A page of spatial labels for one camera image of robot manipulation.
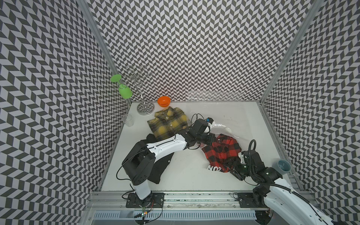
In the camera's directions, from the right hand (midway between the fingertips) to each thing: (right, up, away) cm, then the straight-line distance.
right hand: (225, 170), depth 79 cm
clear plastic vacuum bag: (+10, +18, +17) cm, 26 cm away
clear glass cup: (-68, +27, +26) cm, 78 cm away
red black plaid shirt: (0, +8, +8) cm, 11 cm away
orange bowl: (-41, +43, +36) cm, 69 cm away
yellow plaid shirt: (-36, +26, +22) cm, 50 cm away
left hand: (-6, +17, +2) cm, 18 cm away
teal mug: (+35, +1, +3) cm, 35 cm away
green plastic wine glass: (-68, +49, +22) cm, 87 cm away
